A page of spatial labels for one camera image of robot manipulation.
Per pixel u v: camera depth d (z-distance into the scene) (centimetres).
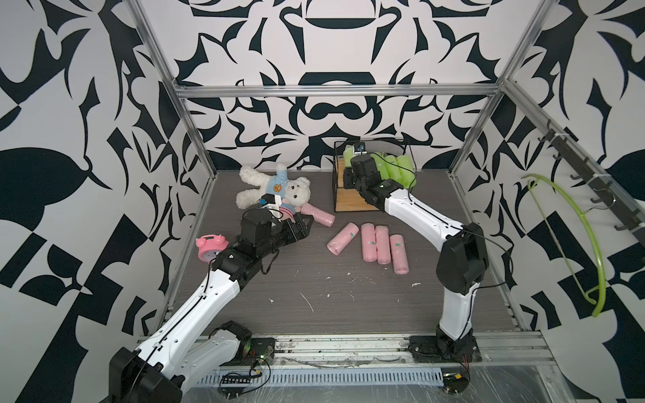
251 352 72
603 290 57
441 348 67
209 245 85
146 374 38
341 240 94
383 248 93
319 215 102
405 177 93
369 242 94
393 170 91
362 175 68
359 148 76
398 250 92
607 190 55
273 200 68
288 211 98
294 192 101
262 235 55
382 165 94
